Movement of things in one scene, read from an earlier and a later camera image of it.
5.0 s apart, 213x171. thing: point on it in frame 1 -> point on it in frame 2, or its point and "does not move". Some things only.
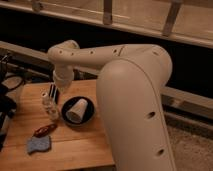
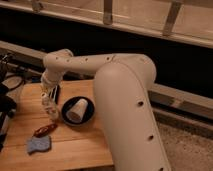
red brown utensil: (44, 130) does not move
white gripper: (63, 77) -> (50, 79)
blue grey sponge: (36, 143) does not move
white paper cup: (77, 110) does not move
